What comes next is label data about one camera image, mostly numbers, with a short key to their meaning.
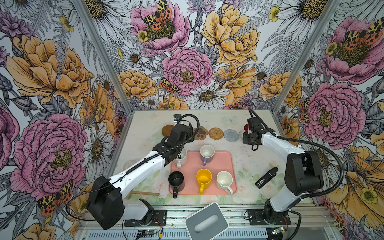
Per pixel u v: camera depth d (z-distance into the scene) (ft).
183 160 2.81
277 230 2.35
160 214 2.49
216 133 3.56
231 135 3.54
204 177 2.81
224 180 2.78
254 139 2.30
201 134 3.56
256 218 2.43
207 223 2.36
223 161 3.10
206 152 3.14
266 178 2.75
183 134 1.99
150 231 2.34
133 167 1.56
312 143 1.61
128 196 2.66
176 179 2.79
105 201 1.32
